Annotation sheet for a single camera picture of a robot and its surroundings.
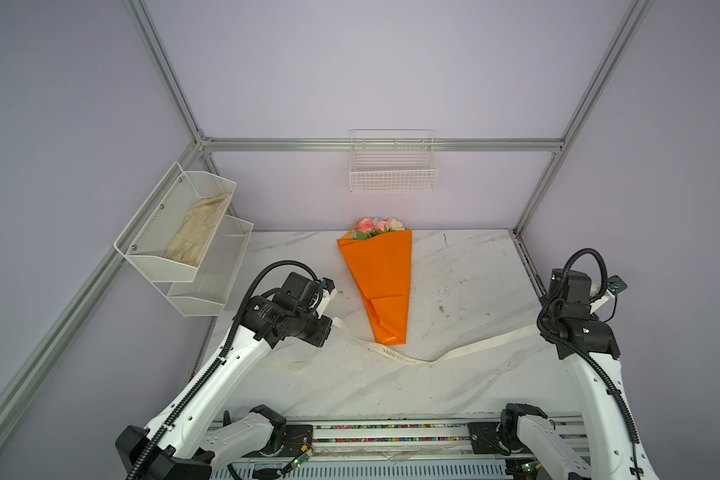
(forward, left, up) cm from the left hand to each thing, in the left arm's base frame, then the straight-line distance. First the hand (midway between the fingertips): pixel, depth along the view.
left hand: (322, 332), depth 72 cm
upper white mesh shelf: (+22, +42, +11) cm, 48 cm away
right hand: (+6, -59, +8) cm, 60 cm away
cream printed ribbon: (-1, -28, -16) cm, 32 cm away
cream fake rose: (+54, -23, -14) cm, 60 cm away
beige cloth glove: (+28, +35, +11) cm, 46 cm away
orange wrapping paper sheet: (+36, -16, -17) cm, 43 cm away
